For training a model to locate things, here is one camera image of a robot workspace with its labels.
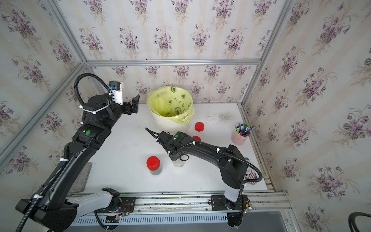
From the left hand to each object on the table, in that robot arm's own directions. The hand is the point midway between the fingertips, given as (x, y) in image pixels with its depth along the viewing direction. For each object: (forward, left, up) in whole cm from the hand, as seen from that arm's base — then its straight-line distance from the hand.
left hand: (127, 93), depth 64 cm
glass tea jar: (-15, -23, -44) cm, 52 cm away
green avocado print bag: (+19, -19, -24) cm, 36 cm away
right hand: (-13, -23, -33) cm, 43 cm away
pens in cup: (+3, -65, -32) cm, 73 cm away
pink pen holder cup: (-3, -61, -35) cm, 70 cm away
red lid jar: (-20, -9, -31) cm, 38 cm away
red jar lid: (+12, -37, -42) cm, 57 cm away
